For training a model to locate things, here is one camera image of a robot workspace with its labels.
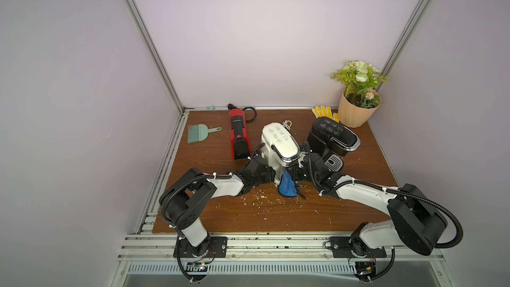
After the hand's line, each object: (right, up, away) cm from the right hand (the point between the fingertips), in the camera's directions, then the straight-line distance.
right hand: (286, 166), depth 86 cm
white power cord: (+4, +19, +24) cm, 31 cm away
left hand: (-4, -4, +4) cm, 7 cm away
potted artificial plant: (+42, +33, +17) cm, 56 cm away
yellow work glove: (+29, +27, +34) cm, 52 cm away
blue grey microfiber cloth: (0, -8, -1) cm, 9 cm away
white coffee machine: (-3, +10, -10) cm, 15 cm away
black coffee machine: (+18, +12, -8) cm, 23 cm away
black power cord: (-30, +30, +37) cm, 57 cm away
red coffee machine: (-20, +8, -2) cm, 22 cm away
